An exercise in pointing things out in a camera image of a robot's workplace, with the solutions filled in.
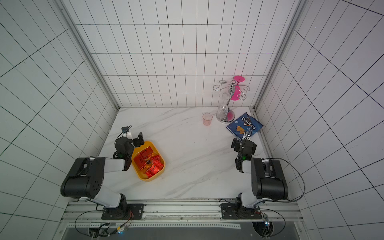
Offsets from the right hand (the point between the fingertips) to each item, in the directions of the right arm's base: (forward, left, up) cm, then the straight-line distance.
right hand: (239, 137), depth 94 cm
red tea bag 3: (-19, +50, +2) cm, 53 cm away
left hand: (-3, +68, +2) cm, 68 cm away
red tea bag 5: (-26, +53, -2) cm, 58 cm away
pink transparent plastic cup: (+16, +21, -2) cm, 27 cm away
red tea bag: (-12, +59, -3) cm, 60 cm away
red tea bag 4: (-22, +50, 0) cm, 54 cm away
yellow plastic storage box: (-11, +64, -3) cm, 65 cm away
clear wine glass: (+16, +11, +6) cm, 20 cm away
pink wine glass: (+23, +2, +17) cm, 29 cm away
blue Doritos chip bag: (+15, -7, -4) cm, 17 cm away
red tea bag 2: (-17, +62, -3) cm, 64 cm away
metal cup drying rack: (+21, +5, -3) cm, 22 cm away
